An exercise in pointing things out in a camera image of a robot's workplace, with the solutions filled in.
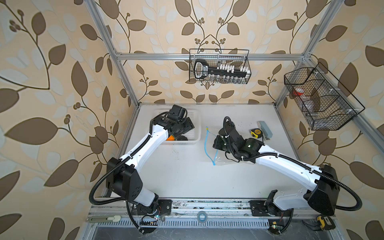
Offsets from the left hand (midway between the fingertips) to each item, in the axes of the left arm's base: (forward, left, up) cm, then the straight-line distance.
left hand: (191, 126), depth 81 cm
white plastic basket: (+30, +38, -23) cm, 53 cm away
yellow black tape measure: (+9, -43, -18) cm, 47 cm away
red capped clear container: (+16, -58, +12) cm, 62 cm away
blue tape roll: (-39, -7, -21) cm, 45 cm away
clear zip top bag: (-15, -14, -5) cm, 21 cm away
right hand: (-8, -12, -2) cm, 15 cm away
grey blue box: (+10, -49, -16) cm, 52 cm away
